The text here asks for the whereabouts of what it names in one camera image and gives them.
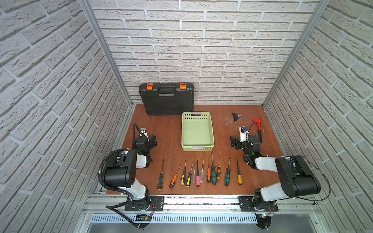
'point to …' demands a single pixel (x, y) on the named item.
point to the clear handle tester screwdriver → (194, 175)
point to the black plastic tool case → (171, 98)
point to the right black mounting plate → (256, 204)
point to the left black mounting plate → (153, 203)
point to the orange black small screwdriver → (209, 173)
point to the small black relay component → (236, 116)
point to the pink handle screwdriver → (197, 176)
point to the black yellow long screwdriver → (160, 181)
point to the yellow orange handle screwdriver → (239, 175)
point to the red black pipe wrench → (259, 122)
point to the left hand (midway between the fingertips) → (147, 134)
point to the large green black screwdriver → (213, 173)
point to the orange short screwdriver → (218, 173)
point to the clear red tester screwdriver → (202, 174)
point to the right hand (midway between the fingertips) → (240, 135)
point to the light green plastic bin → (197, 133)
